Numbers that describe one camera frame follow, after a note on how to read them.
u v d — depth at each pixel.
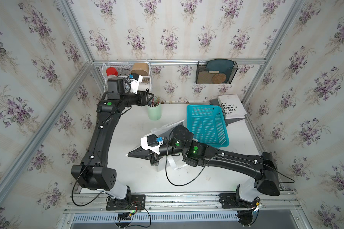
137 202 0.72
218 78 0.97
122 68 0.98
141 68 0.95
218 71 0.93
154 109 1.01
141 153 0.47
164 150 0.49
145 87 0.93
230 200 0.73
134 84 0.62
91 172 0.39
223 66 0.94
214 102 1.17
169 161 0.65
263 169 0.42
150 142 0.41
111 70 0.92
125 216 0.72
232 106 1.08
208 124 1.07
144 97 0.63
